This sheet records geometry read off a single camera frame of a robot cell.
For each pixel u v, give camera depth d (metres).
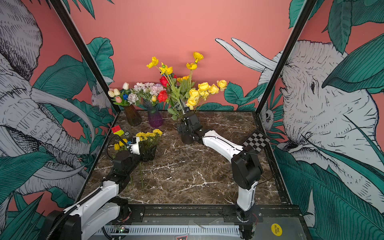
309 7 0.69
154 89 0.90
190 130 0.66
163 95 0.81
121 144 0.91
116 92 0.90
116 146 0.97
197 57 0.80
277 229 0.70
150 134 1.00
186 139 1.00
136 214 0.74
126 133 1.07
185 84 0.83
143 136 1.01
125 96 0.87
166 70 0.73
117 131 1.02
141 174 0.87
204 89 0.71
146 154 0.73
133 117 1.04
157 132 1.01
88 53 0.87
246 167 0.48
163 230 0.70
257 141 0.99
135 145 0.72
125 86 0.93
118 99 0.86
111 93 0.88
